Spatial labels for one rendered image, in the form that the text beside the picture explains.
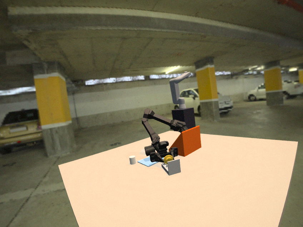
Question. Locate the light blue flat mat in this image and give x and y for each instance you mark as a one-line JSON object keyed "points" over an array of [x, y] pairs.
{"points": [[146, 162]]}

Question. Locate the yellow plate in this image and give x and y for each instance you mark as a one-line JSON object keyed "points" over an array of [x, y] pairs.
{"points": [[167, 158]]}

